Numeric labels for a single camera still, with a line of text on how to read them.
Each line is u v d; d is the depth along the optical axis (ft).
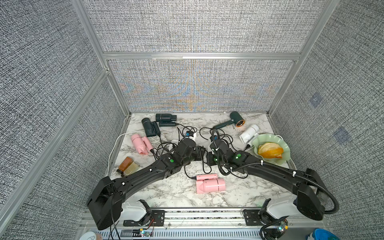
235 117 3.67
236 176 2.88
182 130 3.56
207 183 2.61
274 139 3.26
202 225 2.40
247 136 3.29
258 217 2.33
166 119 3.59
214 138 2.38
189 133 2.26
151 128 3.46
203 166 2.35
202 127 3.62
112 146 3.38
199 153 2.22
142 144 3.15
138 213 1.99
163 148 3.29
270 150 2.95
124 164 2.88
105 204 1.32
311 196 1.32
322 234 2.02
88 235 2.11
